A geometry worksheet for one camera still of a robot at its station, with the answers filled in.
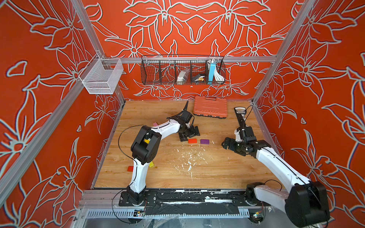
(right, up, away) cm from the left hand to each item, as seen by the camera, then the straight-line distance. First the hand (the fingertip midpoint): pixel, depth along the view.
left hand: (196, 135), depth 94 cm
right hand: (+17, -4, -10) cm, 20 cm away
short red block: (-2, -3, 0) cm, 4 cm away
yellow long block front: (-29, -16, -9) cm, 34 cm away
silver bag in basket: (-9, +40, -2) cm, 41 cm away
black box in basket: (+1, +37, -8) cm, 38 cm away
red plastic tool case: (+13, +20, +16) cm, 29 cm away
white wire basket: (-64, +40, -1) cm, 75 cm away
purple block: (+6, -4, +2) cm, 8 cm away
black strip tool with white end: (+37, +17, +17) cm, 44 cm away
